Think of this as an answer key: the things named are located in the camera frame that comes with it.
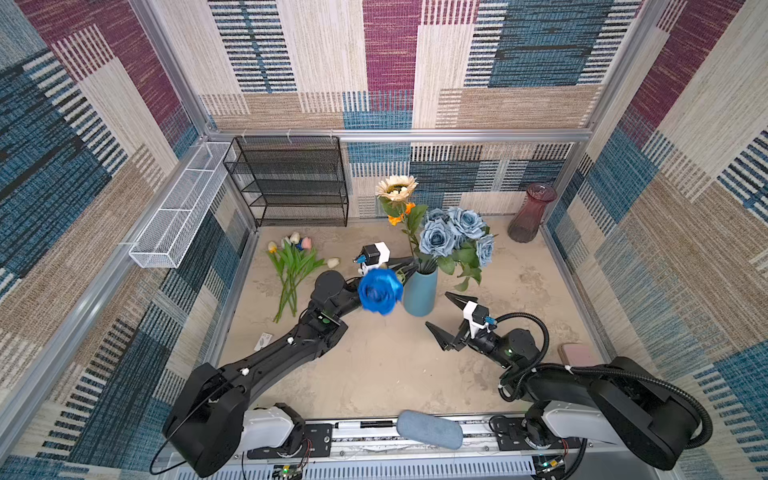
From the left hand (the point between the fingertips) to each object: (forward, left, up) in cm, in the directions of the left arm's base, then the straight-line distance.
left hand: (415, 260), depth 66 cm
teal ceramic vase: (+5, -3, -21) cm, 22 cm away
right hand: (-4, -6, -15) cm, 17 cm away
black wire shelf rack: (+49, +40, -15) cm, 65 cm away
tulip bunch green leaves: (+24, +37, -31) cm, 54 cm away
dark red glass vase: (+33, -42, -24) cm, 58 cm away
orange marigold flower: (+13, +3, 0) cm, 13 cm away
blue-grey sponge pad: (-27, -3, -31) cm, 42 cm away
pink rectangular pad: (-10, -48, -32) cm, 59 cm away
